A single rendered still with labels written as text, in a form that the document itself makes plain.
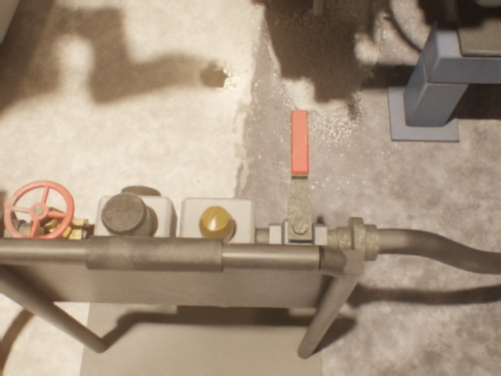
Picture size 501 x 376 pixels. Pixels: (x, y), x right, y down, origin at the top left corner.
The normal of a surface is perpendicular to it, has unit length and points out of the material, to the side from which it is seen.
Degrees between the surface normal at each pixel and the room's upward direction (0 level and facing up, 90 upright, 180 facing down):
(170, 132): 0
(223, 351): 0
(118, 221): 0
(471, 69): 90
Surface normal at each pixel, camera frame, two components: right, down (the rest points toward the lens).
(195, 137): 0.00, -0.41
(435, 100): -0.03, 0.91
